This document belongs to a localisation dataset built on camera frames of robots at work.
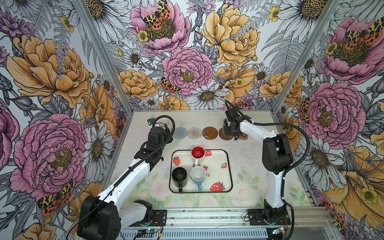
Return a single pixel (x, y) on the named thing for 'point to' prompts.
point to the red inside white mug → (197, 152)
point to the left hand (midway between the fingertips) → (164, 134)
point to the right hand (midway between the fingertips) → (230, 136)
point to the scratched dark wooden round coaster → (210, 133)
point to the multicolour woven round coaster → (195, 133)
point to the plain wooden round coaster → (221, 136)
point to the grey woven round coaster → (180, 133)
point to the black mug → (179, 176)
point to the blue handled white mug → (197, 174)
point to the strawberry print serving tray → (215, 174)
